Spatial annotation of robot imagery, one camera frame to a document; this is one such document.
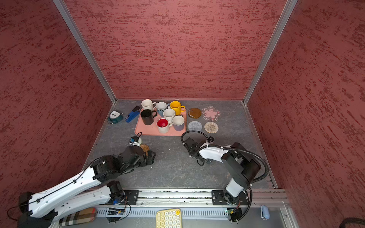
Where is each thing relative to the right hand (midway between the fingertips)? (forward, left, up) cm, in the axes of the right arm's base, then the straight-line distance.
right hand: (201, 155), depth 91 cm
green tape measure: (+29, +63, +6) cm, 70 cm away
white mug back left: (+39, +40, +9) cm, 57 cm away
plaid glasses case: (-31, +60, +5) cm, 67 cm away
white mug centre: (+30, +22, +8) cm, 38 cm away
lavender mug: (+24, +16, +4) cm, 29 cm away
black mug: (+27, +38, +10) cm, 47 cm away
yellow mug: (+37, +17, +9) cm, 42 cm away
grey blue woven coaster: (+22, +3, +2) cm, 23 cm away
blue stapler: (+34, +50, +5) cm, 60 cm away
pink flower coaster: (+35, -11, 0) cm, 37 cm away
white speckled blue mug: (+36, +29, +9) cm, 47 cm away
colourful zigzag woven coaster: (+21, -9, +1) cm, 23 cm away
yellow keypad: (-33, +20, +4) cm, 38 cm away
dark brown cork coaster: (+34, +3, +2) cm, 35 cm away
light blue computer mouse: (-33, -27, +4) cm, 43 cm away
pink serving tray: (+20, +42, +3) cm, 46 cm away
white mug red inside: (+22, +27, +4) cm, 35 cm away
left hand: (-7, +31, +15) cm, 35 cm away
